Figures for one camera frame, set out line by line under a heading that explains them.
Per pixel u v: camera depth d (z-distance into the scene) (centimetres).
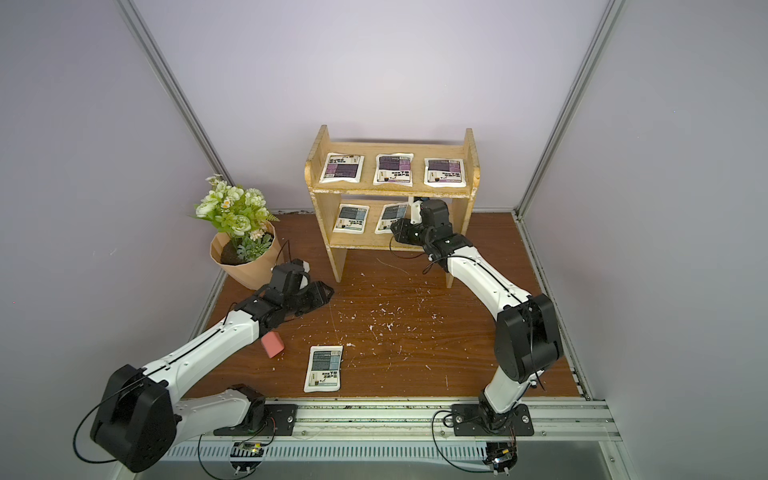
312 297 74
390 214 89
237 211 83
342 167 71
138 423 40
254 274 86
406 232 76
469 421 73
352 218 89
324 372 80
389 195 68
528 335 45
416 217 76
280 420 73
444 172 69
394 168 71
